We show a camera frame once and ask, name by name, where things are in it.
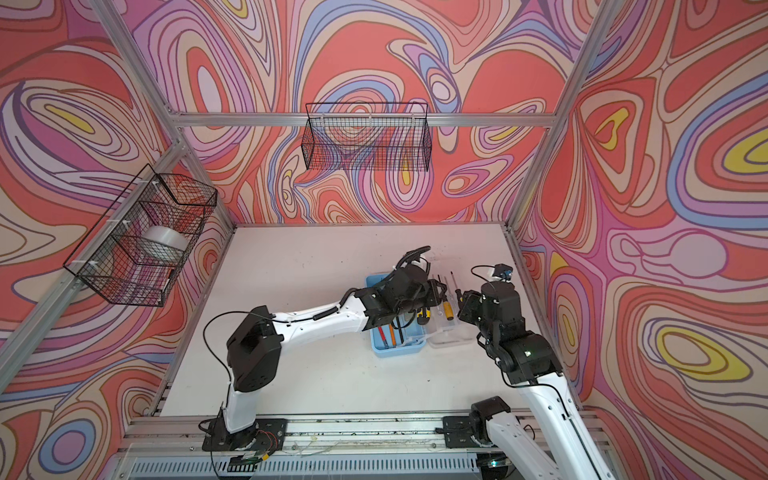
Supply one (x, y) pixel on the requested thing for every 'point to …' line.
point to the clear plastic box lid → (444, 332)
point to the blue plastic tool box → (404, 334)
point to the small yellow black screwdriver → (458, 292)
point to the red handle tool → (383, 336)
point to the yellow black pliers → (423, 315)
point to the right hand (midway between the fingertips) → (469, 304)
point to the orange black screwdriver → (394, 339)
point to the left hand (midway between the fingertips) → (446, 285)
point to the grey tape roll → (164, 242)
